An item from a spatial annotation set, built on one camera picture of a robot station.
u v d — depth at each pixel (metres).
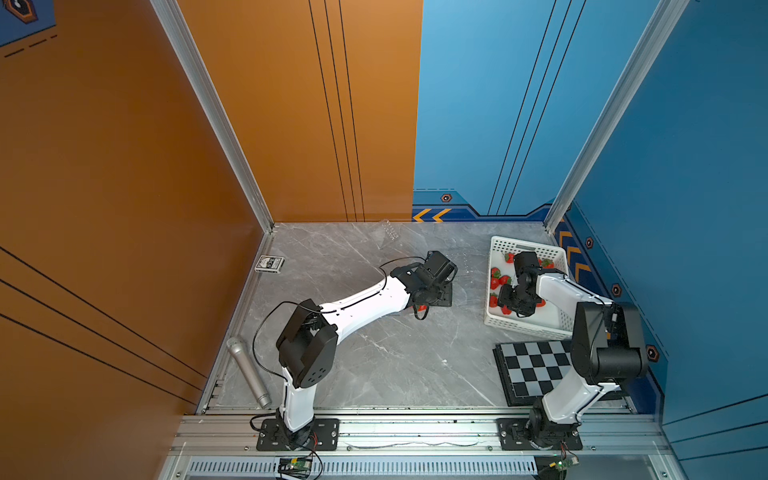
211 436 0.76
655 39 0.73
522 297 0.80
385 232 1.16
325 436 0.74
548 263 1.05
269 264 1.05
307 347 0.48
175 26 0.71
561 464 0.70
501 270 1.03
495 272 1.02
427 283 0.64
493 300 0.94
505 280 0.99
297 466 0.71
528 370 0.81
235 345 0.85
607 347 0.47
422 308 0.62
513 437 0.72
